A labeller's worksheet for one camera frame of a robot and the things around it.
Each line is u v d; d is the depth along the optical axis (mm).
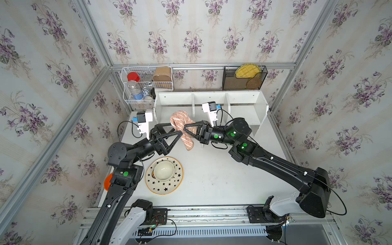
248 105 853
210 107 507
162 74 867
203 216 748
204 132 511
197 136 520
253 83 974
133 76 924
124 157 409
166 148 456
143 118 461
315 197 382
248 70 946
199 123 530
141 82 921
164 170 860
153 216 723
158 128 546
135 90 866
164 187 818
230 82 1006
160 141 445
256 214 732
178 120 476
